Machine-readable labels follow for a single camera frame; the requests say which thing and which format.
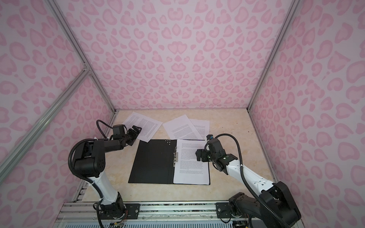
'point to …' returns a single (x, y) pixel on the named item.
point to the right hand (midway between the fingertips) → (202, 152)
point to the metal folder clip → (175, 155)
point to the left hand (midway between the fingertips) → (140, 130)
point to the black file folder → (154, 162)
